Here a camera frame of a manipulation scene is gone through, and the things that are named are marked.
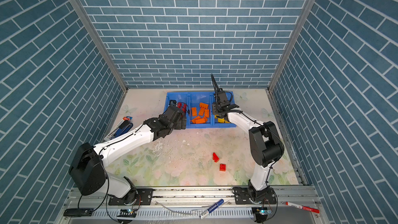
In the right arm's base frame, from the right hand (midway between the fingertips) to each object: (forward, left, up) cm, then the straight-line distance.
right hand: (220, 106), depth 96 cm
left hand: (-15, +21, +4) cm, 26 cm away
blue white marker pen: (-53, +2, -10) cm, 54 cm away
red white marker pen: (-49, -45, -12) cm, 68 cm away
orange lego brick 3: (-6, +13, -9) cm, 17 cm away
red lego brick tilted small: (-29, +1, -10) cm, 31 cm away
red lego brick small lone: (-34, -3, -11) cm, 36 cm away
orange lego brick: (+6, +11, -10) cm, 16 cm away
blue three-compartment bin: (+5, +15, -11) cm, 19 cm away
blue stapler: (-17, +59, -7) cm, 62 cm away
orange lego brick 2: (+2, +9, -10) cm, 13 cm away
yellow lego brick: (-5, -2, -8) cm, 10 cm away
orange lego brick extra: (+2, +12, -9) cm, 16 cm away
